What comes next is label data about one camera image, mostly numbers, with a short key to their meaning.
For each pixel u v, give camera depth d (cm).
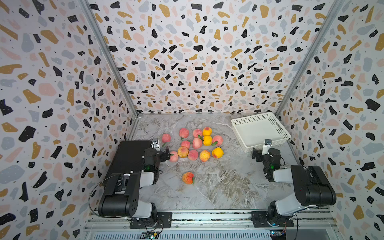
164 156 86
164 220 73
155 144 79
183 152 93
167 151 87
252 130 113
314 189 47
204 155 92
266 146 84
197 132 103
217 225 73
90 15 71
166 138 102
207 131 104
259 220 74
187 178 84
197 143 96
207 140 100
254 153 89
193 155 92
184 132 103
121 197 44
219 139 100
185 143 97
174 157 90
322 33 79
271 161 73
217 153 94
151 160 70
